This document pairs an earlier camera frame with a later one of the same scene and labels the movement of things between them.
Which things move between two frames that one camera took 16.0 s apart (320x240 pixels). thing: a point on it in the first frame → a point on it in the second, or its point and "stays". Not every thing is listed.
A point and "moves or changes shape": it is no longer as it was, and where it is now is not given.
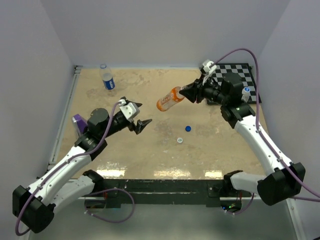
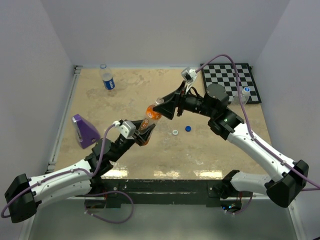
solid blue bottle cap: x=188 y=128 stays
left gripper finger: x=127 y=101 → x=137 y=123
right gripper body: x=202 y=91 → x=181 y=98
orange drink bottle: x=172 y=97 moves or changes shape
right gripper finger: x=190 y=93 → x=166 y=109
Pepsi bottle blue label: x=109 y=85 stays
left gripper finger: x=141 y=125 → x=145 y=135
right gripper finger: x=193 y=85 → x=168 y=97
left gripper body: x=131 y=125 → x=137 y=140
